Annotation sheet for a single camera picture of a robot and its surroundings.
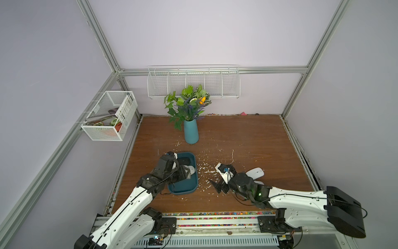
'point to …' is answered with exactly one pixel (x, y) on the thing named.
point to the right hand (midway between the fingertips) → (215, 171)
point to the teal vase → (191, 132)
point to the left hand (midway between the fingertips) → (187, 172)
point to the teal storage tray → (190, 185)
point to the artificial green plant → (187, 107)
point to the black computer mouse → (184, 161)
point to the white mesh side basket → (110, 116)
